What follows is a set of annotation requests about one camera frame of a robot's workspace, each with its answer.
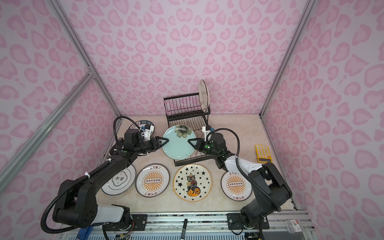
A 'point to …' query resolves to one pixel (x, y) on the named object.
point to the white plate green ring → (121, 183)
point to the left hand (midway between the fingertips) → (167, 139)
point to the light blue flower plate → (178, 147)
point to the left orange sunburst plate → (152, 180)
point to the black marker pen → (184, 228)
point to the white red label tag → (296, 226)
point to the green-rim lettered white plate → (141, 123)
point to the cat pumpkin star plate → (192, 182)
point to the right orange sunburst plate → (235, 187)
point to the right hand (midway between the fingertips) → (189, 140)
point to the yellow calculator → (263, 153)
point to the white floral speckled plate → (204, 96)
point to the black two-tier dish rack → (186, 110)
